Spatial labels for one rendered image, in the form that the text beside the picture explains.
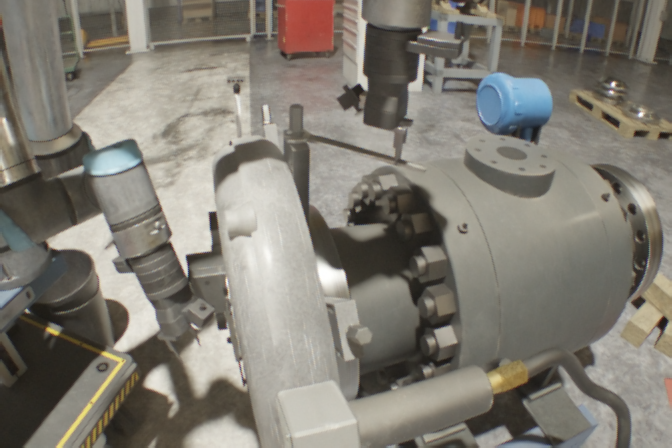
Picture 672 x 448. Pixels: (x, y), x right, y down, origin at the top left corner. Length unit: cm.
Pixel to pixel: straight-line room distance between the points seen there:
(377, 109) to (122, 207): 38
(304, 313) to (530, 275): 46
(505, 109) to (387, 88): 61
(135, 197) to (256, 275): 20
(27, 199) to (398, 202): 65
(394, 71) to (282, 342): 37
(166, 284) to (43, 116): 48
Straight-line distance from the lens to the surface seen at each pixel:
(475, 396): 61
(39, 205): 72
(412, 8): 53
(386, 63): 55
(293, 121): 67
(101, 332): 172
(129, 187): 63
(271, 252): 58
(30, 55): 92
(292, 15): 595
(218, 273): 78
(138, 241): 64
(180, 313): 69
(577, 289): 95
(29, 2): 89
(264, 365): 59
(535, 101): 120
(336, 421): 52
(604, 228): 102
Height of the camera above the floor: 128
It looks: 30 degrees down
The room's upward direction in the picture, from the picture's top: 2 degrees clockwise
